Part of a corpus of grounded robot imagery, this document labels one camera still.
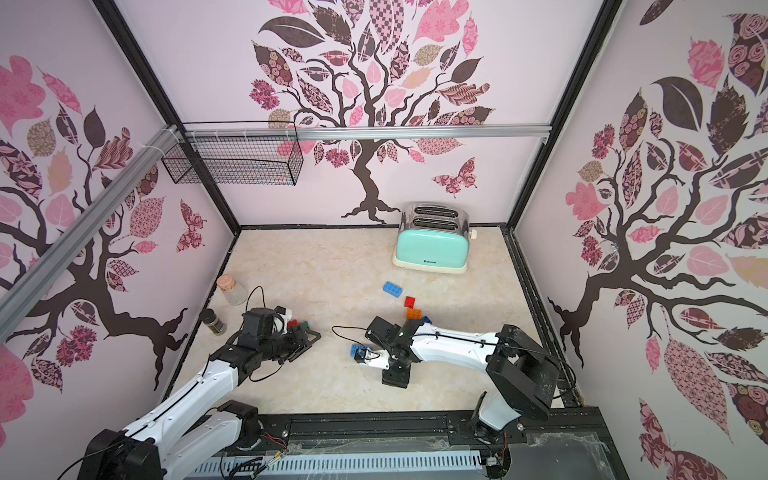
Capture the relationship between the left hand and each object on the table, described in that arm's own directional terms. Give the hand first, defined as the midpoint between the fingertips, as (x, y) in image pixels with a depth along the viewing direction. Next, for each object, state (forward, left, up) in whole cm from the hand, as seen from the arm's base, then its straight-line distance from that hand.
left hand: (319, 345), depth 83 cm
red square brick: (+17, -27, -5) cm, 32 cm away
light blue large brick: (+22, -21, -5) cm, 31 cm away
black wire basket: (+75, +43, +12) cm, 87 cm away
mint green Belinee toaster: (+32, -35, +10) cm, 48 cm away
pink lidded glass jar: (+19, +31, -1) cm, 36 cm away
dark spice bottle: (+8, +33, +3) cm, 34 cm away
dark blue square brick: (+10, -32, -4) cm, 34 cm away
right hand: (-5, -21, -4) cm, 22 cm away
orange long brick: (+12, -28, -5) cm, 31 cm away
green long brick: (+9, +7, -5) cm, 12 cm away
